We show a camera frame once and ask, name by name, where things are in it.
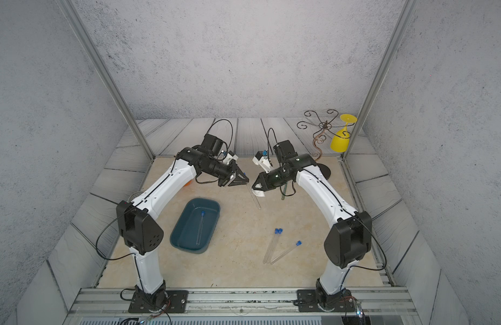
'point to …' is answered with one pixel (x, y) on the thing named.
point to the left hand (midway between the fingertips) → (251, 180)
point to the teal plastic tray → (185, 231)
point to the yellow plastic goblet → (340, 141)
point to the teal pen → (283, 196)
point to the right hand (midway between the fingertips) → (255, 187)
